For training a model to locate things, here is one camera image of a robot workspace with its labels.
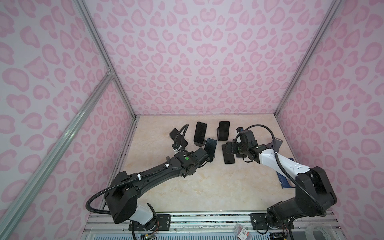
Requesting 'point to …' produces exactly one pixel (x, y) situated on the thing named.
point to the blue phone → (228, 155)
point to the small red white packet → (241, 233)
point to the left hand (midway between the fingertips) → (188, 158)
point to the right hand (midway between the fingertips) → (232, 144)
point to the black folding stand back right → (217, 132)
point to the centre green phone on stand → (210, 148)
